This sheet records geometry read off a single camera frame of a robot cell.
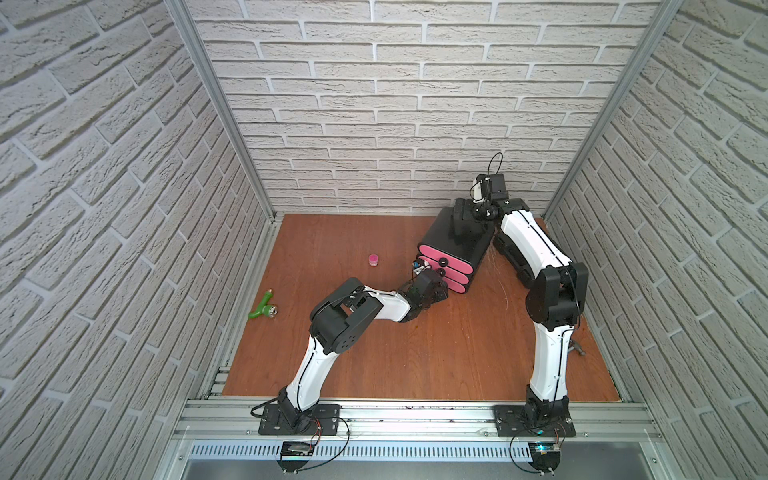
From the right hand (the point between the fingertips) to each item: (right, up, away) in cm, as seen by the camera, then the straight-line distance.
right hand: (470, 210), depth 97 cm
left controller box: (-49, -60, -27) cm, 82 cm away
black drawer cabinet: (-11, -9, -4) cm, 15 cm away
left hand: (-6, -24, -1) cm, 25 cm away
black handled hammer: (+27, -41, -11) cm, 51 cm away
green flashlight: (-66, -31, -7) cm, 73 cm away
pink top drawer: (-10, -15, -10) cm, 21 cm away
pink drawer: (-8, -19, -7) cm, 22 cm away
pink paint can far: (-33, -17, +6) cm, 38 cm away
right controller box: (+11, -62, -27) cm, 69 cm away
